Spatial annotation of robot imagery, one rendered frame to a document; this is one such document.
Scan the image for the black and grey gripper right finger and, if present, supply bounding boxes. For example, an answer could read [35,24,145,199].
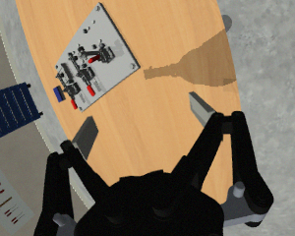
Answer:
[150,91,274,227]

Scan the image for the blue rectangular plate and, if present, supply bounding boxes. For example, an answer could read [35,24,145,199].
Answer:
[53,86,66,102]

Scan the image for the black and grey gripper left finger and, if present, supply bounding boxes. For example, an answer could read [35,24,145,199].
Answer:
[33,116,129,236]

